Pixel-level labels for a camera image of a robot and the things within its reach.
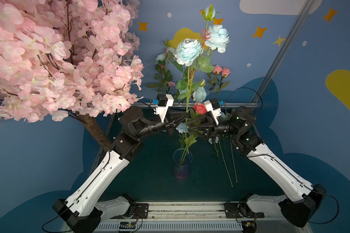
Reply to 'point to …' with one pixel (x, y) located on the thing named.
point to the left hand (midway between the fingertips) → (187, 110)
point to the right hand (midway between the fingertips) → (191, 126)
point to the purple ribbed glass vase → (182, 158)
